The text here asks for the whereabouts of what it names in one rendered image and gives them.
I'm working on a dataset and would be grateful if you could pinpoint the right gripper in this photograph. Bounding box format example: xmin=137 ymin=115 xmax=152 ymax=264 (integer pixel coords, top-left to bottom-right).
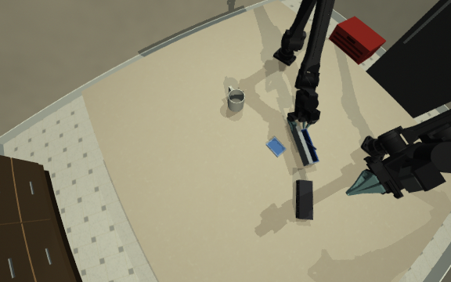
xmin=287 ymin=103 xmax=310 ymax=134

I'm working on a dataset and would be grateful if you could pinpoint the grey mug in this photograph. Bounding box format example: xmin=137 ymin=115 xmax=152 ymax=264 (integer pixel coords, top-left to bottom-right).
xmin=228 ymin=86 xmax=245 ymax=112

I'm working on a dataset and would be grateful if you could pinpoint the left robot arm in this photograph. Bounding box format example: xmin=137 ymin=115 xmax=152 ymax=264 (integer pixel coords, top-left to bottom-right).
xmin=361 ymin=109 xmax=451 ymax=193

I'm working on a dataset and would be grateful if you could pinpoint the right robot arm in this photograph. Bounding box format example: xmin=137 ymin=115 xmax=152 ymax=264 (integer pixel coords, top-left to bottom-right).
xmin=273 ymin=0 xmax=335 ymax=125

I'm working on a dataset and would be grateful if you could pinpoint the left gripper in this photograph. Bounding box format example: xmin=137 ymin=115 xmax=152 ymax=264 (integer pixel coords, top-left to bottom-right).
xmin=346 ymin=156 xmax=404 ymax=199

